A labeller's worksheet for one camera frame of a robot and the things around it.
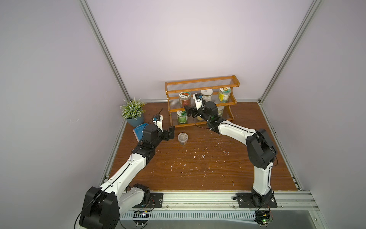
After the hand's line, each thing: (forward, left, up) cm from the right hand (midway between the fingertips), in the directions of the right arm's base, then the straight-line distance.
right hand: (191, 100), depth 87 cm
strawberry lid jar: (+3, +4, -1) cm, 5 cm away
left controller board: (-59, +25, -27) cm, 69 cm away
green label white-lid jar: (+6, -21, -16) cm, 27 cm away
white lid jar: (+7, -11, -1) cm, 13 cm away
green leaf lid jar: (0, +7, -16) cm, 17 cm away
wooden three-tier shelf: (+12, -19, -2) cm, 23 cm away
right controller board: (-56, -36, -25) cm, 72 cm away
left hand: (-15, +13, -5) cm, 21 cm away
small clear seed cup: (-16, +6, -19) cm, 25 cm away
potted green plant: (-2, +40, -9) cm, 41 cm away
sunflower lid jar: (+10, -23, -4) cm, 25 cm away
